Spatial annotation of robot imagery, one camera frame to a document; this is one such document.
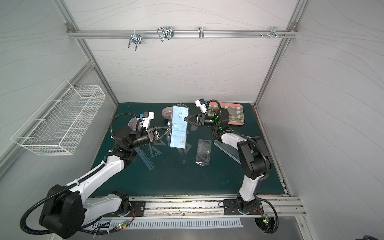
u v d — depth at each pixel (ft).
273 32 2.51
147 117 2.17
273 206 2.31
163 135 2.21
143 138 2.09
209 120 2.36
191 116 2.45
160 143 3.22
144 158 2.98
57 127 2.21
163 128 2.23
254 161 1.61
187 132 2.40
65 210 1.28
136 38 2.57
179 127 2.36
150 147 3.14
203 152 3.05
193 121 2.44
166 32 2.51
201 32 2.57
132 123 3.35
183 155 3.06
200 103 2.45
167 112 3.70
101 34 2.55
